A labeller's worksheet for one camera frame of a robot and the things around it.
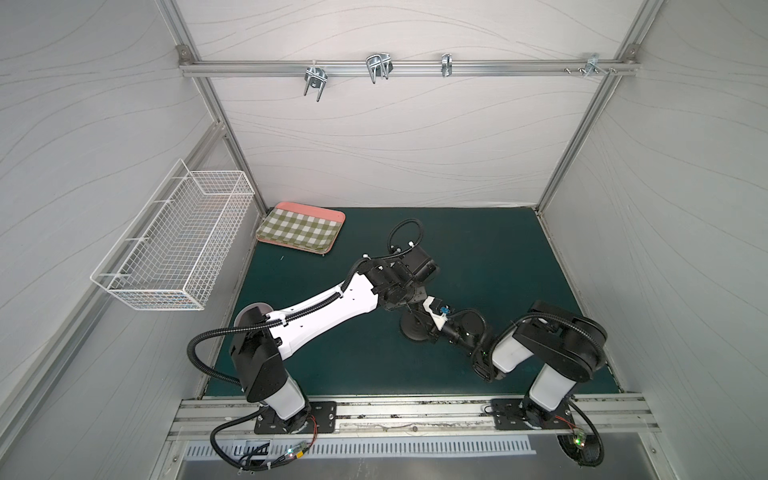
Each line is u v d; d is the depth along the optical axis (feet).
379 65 2.51
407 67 2.57
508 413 2.46
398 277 1.77
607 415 2.46
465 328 2.20
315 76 2.58
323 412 2.44
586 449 2.34
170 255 2.24
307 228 3.76
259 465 2.21
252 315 1.45
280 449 2.30
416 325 2.83
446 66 2.56
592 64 2.51
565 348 1.55
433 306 2.34
